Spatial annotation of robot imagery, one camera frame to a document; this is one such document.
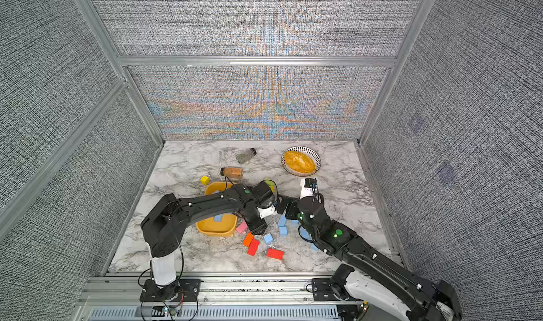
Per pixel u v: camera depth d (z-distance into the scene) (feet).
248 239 2.79
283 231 2.84
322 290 2.39
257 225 2.49
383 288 1.54
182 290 2.40
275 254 2.69
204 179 3.38
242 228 2.87
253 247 2.75
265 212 2.57
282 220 2.96
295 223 2.93
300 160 3.39
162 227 1.56
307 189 2.15
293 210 2.17
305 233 2.01
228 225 2.93
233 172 3.37
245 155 3.60
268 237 2.76
